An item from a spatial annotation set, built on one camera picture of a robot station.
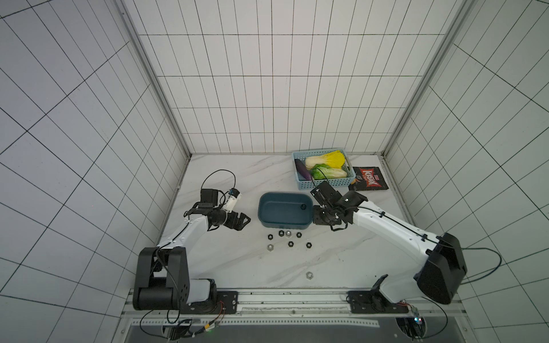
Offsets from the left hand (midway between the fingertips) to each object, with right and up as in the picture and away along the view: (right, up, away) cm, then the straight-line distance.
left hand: (238, 219), depth 88 cm
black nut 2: (+30, -10, -2) cm, 32 cm away
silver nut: (+14, -11, -3) cm, 18 cm away
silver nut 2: (+21, -7, +1) cm, 22 cm away
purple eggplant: (+30, +21, +21) cm, 42 cm away
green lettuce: (+40, +20, +14) cm, 47 cm away
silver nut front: (+29, -19, -9) cm, 36 cm away
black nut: (+29, +4, +9) cm, 30 cm away
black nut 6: (+26, -7, +2) cm, 27 cm away
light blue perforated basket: (+30, +14, +12) cm, 35 cm away
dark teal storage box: (+18, +2, +10) cm, 21 cm away
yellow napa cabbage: (+46, +27, +18) cm, 56 cm away
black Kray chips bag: (+65, +16, +21) cm, 70 cm away
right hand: (+29, +1, -6) cm, 30 cm away
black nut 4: (+14, -8, +1) cm, 16 cm away
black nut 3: (+22, -11, -1) cm, 25 cm away
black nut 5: (+18, -6, +2) cm, 19 cm away
